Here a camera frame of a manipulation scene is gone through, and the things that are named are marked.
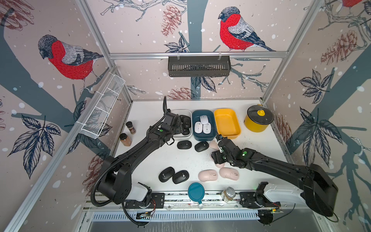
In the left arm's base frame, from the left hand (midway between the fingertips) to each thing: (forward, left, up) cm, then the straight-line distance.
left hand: (178, 123), depth 87 cm
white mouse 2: (+5, -19, -14) cm, 24 cm away
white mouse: (+12, -18, -12) cm, 25 cm away
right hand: (-14, -23, -10) cm, 29 cm away
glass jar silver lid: (-37, -25, -5) cm, 46 cm away
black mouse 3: (-27, -2, -14) cm, 31 cm away
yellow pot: (+6, -53, -13) cm, 55 cm away
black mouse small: (+2, -4, -14) cm, 14 cm away
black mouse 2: (-26, +7, -13) cm, 30 cm away
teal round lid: (-36, -10, -8) cm, 38 cm away
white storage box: (+18, -3, -11) cm, 21 cm away
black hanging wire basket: (+43, -14, +12) cm, 47 cm away
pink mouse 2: (-27, -17, -13) cm, 34 cm away
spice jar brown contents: (-7, +34, -9) cm, 35 cm away
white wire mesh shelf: (+4, +50, +3) cm, 50 cm away
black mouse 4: (+15, -1, -13) cm, 20 cm away
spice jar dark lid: (+4, +33, -7) cm, 34 cm away
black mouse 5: (+8, -5, -11) cm, 15 cm away
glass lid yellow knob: (+10, -55, -4) cm, 56 cm away
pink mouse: (-21, -26, -15) cm, 36 cm away
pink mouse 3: (-26, -31, -13) cm, 42 cm away
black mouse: (-7, -4, -14) cm, 16 cm away
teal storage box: (-1, -15, -14) cm, 21 cm away
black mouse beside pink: (-8, -15, -14) cm, 22 cm away
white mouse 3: (+6, -13, -13) cm, 20 cm away
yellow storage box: (+11, -36, -16) cm, 41 cm away
